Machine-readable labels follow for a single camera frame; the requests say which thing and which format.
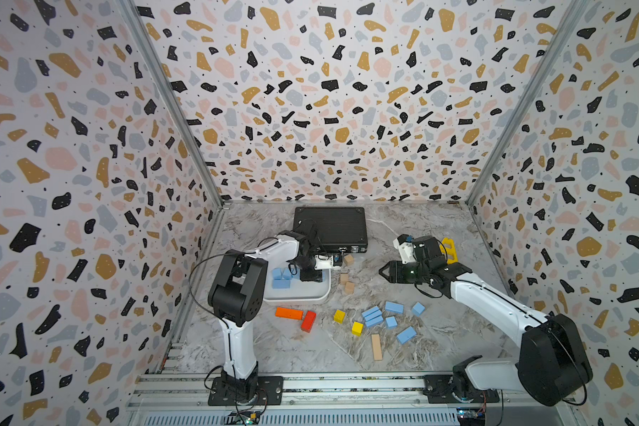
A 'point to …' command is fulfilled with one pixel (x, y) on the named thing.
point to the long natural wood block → (376, 347)
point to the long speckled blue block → (281, 284)
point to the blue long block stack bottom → (375, 320)
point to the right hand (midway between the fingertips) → (385, 271)
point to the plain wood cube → (349, 287)
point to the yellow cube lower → (358, 328)
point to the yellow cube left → (339, 316)
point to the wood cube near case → (349, 259)
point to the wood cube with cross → (343, 279)
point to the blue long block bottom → (406, 335)
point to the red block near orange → (308, 321)
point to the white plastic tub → (299, 291)
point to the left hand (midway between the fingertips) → (321, 270)
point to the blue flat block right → (394, 307)
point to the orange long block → (290, 313)
